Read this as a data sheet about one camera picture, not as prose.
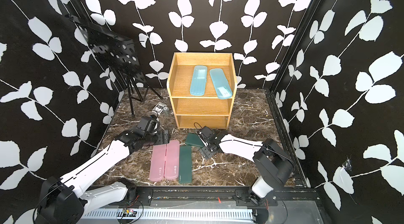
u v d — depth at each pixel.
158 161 0.86
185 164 0.84
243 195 0.75
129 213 0.71
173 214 0.70
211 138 0.69
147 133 0.65
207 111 0.86
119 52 0.92
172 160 0.85
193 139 0.95
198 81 0.80
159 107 1.07
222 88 0.76
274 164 0.44
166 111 1.02
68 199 0.38
